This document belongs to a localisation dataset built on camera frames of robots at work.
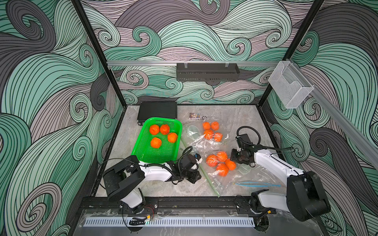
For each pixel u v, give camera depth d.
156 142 0.90
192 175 0.73
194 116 1.11
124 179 0.44
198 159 0.77
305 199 0.41
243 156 0.67
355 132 0.54
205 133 0.95
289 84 0.77
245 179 0.80
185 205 0.74
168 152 0.92
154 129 0.98
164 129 0.97
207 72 0.95
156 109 1.20
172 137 0.93
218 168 0.81
